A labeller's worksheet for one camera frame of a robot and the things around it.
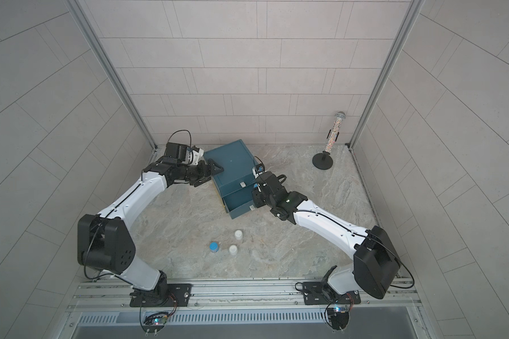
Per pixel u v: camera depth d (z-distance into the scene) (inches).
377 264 15.9
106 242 16.8
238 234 32.5
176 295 27.9
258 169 27.3
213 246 31.6
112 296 28.6
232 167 32.1
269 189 23.1
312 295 27.9
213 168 29.7
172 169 24.0
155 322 25.4
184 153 27.4
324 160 42.3
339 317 26.7
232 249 31.0
